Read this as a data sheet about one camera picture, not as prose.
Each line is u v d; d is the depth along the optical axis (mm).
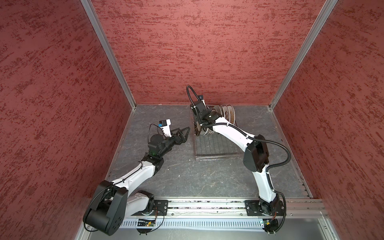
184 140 710
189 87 727
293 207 761
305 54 881
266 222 715
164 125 709
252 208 738
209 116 655
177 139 702
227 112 1254
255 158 539
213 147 962
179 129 825
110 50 875
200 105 682
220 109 917
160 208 741
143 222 725
